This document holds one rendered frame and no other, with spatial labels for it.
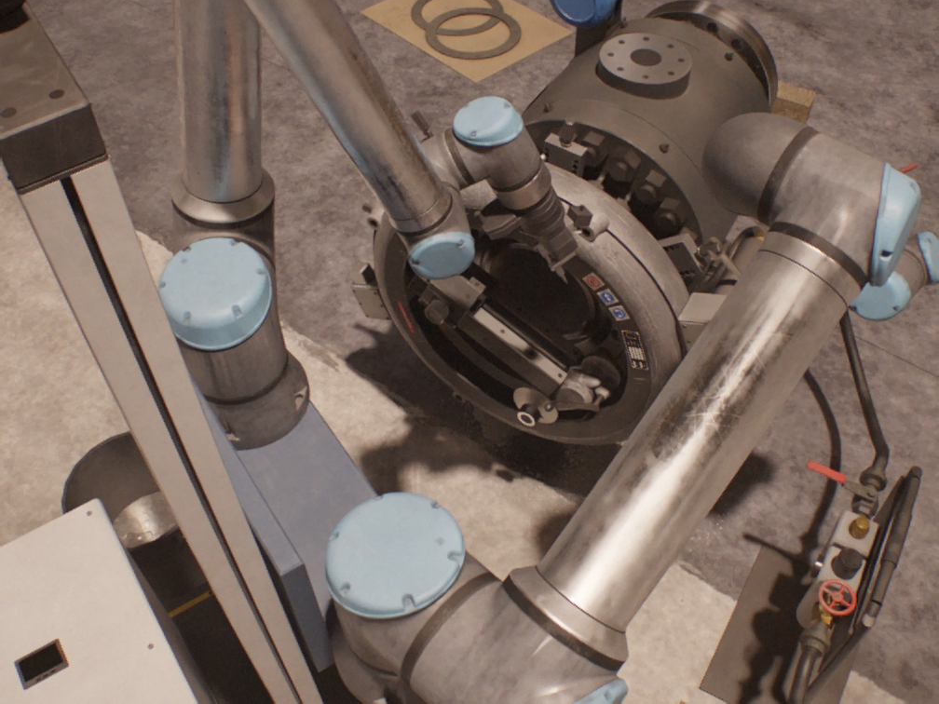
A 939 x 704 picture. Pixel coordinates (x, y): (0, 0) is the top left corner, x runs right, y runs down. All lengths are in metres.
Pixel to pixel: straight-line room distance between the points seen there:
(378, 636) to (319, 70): 0.61
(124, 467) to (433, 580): 1.45
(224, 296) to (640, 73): 1.20
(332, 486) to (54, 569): 0.45
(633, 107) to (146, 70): 2.46
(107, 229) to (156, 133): 3.05
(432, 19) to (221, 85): 2.95
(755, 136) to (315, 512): 0.77
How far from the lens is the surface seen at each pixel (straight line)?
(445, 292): 1.88
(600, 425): 2.05
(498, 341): 1.98
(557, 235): 1.50
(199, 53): 1.21
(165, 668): 1.41
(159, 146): 3.62
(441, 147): 1.36
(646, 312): 1.75
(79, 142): 0.60
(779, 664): 2.33
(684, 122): 2.13
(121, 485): 2.36
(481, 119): 1.34
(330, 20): 1.05
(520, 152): 1.36
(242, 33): 1.20
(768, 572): 2.42
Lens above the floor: 2.09
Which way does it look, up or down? 48 degrees down
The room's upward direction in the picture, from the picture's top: 1 degrees counter-clockwise
